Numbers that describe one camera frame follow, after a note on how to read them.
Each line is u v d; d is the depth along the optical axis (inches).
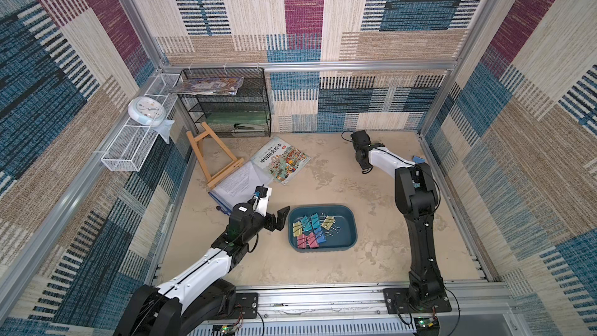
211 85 34.4
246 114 45.0
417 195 24.2
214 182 38.8
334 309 28.7
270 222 29.2
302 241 33.4
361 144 34.0
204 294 23.1
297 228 34.5
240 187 40.2
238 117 39.5
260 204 28.7
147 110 29.7
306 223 34.9
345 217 35.5
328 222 35.1
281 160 43.0
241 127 43.6
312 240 33.3
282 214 29.3
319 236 34.2
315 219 35.2
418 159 43.3
